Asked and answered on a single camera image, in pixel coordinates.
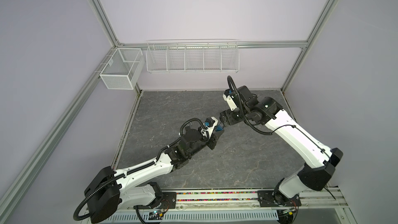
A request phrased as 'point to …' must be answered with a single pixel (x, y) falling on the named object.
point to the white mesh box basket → (123, 70)
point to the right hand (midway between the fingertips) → (227, 116)
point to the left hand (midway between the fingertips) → (220, 130)
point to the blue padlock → (219, 128)
